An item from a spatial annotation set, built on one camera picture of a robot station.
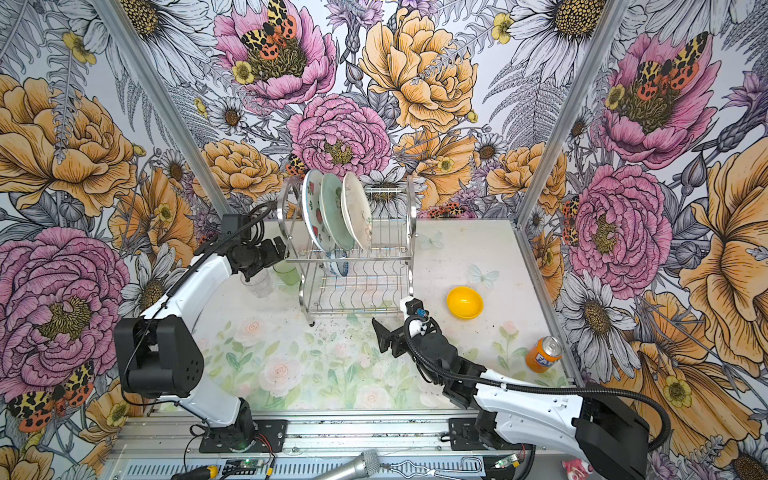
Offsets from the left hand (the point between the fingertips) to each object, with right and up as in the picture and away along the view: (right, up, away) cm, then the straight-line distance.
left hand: (276, 264), depth 89 cm
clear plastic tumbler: (-11, -7, +13) cm, 18 cm away
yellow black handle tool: (-7, -45, -22) cm, 50 cm away
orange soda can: (+72, -22, -12) cm, 77 cm away
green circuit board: (-1, -46, -18) cm, 50 cm away
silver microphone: (+28, -43, -22) cm, 56 cm away
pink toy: (+75, -44, -22) cm, 89 cm away
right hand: (+33, -14, -12) cm, 38 cm away
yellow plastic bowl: (+57, -12, +7) cm, 58 cm away
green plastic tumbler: (+1, -3, +7) cm, 8 cm away
